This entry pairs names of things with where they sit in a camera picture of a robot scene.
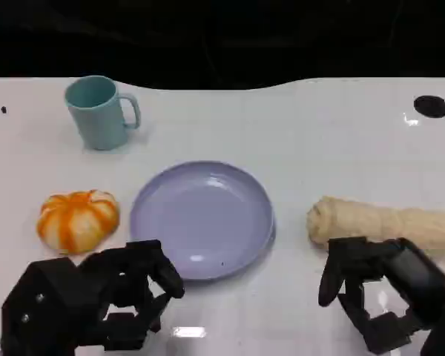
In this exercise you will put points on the pale green mug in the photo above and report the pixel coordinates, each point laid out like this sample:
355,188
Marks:
96,122

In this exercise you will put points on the orange and white bread roll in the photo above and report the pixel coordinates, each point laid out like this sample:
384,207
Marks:
78,222

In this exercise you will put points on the lilac plate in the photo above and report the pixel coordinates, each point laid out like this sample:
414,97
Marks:
202,219

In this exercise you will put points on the black table grommet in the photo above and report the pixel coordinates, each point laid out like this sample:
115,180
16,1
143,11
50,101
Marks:
431,107

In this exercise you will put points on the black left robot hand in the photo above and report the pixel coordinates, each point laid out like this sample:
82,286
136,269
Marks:
133,274

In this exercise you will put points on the beige towel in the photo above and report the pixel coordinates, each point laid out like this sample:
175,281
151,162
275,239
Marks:
382,222

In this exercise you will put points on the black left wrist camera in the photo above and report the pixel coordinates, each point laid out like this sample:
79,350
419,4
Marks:
48,308

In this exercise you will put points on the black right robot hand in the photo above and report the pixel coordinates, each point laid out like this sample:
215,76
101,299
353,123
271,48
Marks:
411,274

